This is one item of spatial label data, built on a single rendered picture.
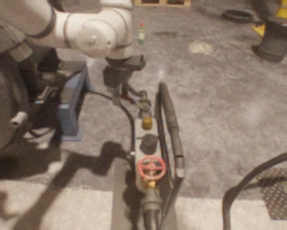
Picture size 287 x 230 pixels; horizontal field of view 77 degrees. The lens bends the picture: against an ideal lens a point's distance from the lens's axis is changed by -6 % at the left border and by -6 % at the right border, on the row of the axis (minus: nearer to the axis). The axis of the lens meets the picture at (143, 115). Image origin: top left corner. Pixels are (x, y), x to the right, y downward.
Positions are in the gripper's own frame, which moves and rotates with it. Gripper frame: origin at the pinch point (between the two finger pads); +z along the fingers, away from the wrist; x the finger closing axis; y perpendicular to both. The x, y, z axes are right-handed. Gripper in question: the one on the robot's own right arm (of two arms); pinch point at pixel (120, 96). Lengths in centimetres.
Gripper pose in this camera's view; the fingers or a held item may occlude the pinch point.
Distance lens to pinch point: 73.6
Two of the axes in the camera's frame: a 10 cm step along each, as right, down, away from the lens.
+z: -0.3, 7.3, 6.8
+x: -4.4, 6.0, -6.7
